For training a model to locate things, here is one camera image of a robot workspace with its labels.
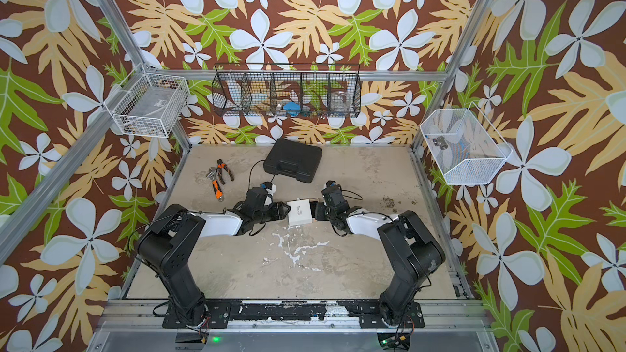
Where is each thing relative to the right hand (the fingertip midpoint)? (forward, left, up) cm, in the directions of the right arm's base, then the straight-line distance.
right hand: (318, 207), depth 96 cm
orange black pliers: (+22, +45, -1) cm, 51 cm away
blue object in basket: (+29, +10, +27) cm, 40 cm away
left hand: (+1, +12, 0) cm, 12 cm away
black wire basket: (+37, +12, +29) cm, 49 cm away
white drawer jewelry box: (-3, +7, +1) cm, 8 cm away
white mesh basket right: (+10, -51, +24) cm, 57 cm away
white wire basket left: (+24, +62, +32) cm, 74 cm away
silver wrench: (+18, +48, -1) cm, 51 cm away
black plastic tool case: (+21, +11, +5) cm, 24 cm away
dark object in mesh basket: (+13, -44, +23) cm, 51 cm away
